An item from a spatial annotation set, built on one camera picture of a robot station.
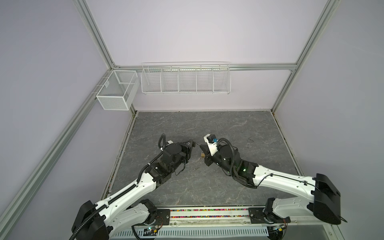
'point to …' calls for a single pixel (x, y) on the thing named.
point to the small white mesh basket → (118, 90)
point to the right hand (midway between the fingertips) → (201, 147)
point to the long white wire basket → (186, 78)
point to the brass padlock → (202, 154)
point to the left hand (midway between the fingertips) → (195, 143)
